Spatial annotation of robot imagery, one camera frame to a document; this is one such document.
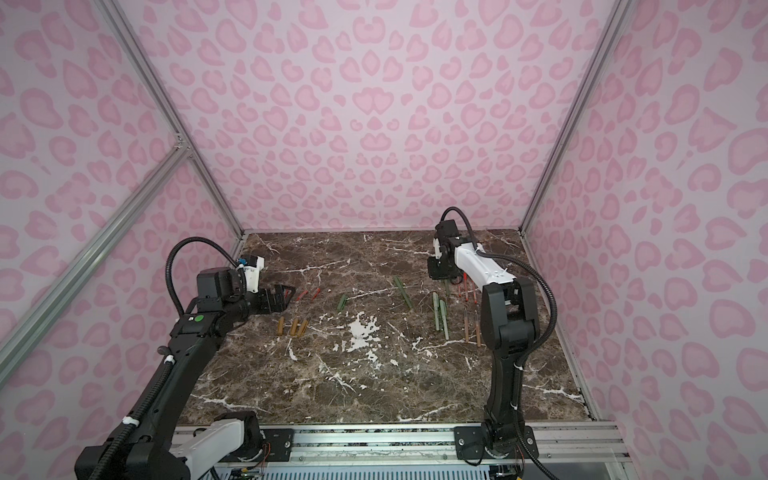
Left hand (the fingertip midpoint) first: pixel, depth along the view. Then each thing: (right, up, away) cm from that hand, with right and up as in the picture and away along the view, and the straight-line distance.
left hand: (280, 285), depth 79 cm
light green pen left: (+44, -7, +21) cm, 49 cm away
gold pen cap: (-5, -14, +15) cm, 21 cm away
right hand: (+45, +3, +18) cm, 48 cm away
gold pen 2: (+56, -17, +11) cm, 59 cm away
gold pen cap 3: (+2, -15, +13) cm, 20 cm away
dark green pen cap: (+13, -8, +20) cm, 25 cm away
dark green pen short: (+49, -4, +24) cm, 54 cm away
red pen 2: (+57, -6, +21) cm, 61 cm away
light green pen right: (+46, -10, +17) cm, 50 cm away
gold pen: (+53, -14, +15) cm, 57 cm away
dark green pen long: (+34, -5, +23) cm, 41 cm away
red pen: (+52, -4, +22) cm, 57 cm away
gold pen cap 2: (-1, -15, +15) cm, 21 cm away
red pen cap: (+4, -6, +22) cm, 23 cm away
